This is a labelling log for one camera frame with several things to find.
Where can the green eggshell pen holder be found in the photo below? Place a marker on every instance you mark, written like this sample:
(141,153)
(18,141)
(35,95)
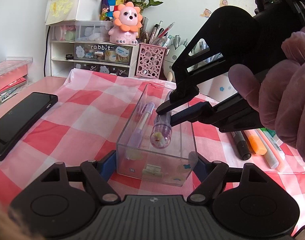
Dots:
(169,60)

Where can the purple slim gel pen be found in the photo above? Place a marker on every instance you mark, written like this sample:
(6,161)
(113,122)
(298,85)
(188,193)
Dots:
(137,135)

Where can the white mini drawer unit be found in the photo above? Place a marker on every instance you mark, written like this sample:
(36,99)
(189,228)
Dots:
(105,57)

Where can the black smartphone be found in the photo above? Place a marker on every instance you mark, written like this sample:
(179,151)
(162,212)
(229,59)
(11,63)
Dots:
(18,120)

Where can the white box with yellow note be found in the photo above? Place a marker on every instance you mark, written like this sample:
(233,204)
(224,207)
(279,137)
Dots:
(72,10)

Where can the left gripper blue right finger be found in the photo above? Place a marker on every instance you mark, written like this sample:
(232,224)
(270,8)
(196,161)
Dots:
(212,177)

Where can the colourful rubik cube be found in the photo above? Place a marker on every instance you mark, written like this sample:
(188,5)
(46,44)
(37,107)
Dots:
(108,7)

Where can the pink lion toy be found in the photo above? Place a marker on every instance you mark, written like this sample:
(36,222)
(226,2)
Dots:
(126,24)

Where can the pink perforated pen cup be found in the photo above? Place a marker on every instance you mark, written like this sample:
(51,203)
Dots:
(150,60)

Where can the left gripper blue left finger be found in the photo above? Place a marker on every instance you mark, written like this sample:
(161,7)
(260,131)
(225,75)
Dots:
(96,176)

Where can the clear plastic organizer box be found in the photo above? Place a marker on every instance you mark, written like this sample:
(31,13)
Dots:
(149,148)

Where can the peach pink highlighter pen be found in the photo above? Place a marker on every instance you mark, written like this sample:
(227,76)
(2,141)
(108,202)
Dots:
(281,164)

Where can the clear storage box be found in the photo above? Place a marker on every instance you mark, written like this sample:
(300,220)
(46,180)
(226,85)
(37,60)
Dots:
(84,31)

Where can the purple cartoon cap pen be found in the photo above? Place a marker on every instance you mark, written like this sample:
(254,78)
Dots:
(162,131)

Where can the black permanent marker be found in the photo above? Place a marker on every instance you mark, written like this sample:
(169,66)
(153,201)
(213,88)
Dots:
(241,145)

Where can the grey white flower pen holder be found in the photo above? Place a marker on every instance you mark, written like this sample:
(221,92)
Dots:
(218,88)

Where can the gloved right hand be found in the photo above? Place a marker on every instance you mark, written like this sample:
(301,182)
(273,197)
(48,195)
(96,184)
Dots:
(280,97)

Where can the orange cap highlighter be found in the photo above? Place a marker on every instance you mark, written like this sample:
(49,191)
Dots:
(255,142)

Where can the green cap highlighter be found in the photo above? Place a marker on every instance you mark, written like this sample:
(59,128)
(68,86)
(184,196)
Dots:
(274,142)

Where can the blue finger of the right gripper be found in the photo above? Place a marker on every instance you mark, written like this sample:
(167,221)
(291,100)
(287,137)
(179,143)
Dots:
(191,113)
(177,97)

